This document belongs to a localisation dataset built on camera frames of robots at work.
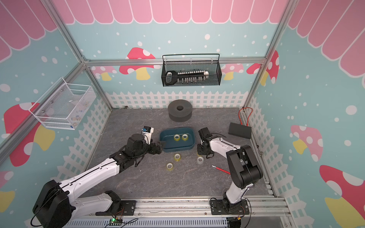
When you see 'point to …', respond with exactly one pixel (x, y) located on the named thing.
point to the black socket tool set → (172, 77)
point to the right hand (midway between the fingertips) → (202, 150)
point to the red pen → (220, 169)
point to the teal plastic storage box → (167, 135)
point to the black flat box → (240, 130)
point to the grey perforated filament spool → (179, 110)
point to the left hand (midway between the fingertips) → (159, 143)
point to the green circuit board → (114, 222)
